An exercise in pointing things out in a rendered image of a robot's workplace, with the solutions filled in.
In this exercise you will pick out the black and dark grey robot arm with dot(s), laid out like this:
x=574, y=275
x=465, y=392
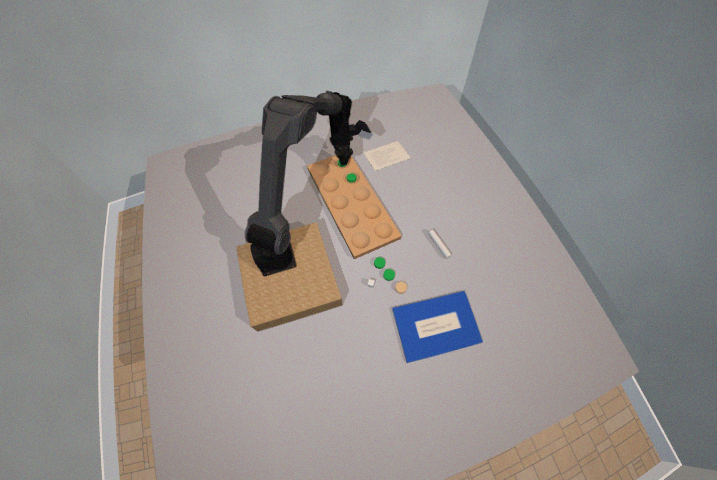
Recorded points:
x=267, y=227

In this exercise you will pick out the cream paper sheet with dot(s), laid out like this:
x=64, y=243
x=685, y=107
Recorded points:
x=386, y=155

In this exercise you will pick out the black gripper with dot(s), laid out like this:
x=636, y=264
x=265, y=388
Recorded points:
x=342, y=143

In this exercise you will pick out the blue exercise book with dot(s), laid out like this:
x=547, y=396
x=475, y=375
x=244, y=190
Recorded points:
x=436, y=326

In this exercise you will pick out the cream cylinder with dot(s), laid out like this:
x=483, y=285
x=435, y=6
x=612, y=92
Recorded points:
x=440, y=244

